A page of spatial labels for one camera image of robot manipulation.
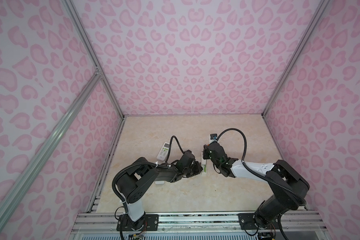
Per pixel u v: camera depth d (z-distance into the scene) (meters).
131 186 0.48
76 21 0.72
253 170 0.53
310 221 0.75
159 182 0.86
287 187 0.45
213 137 0.78
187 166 0.73
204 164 0.91
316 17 0.72
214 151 0.68
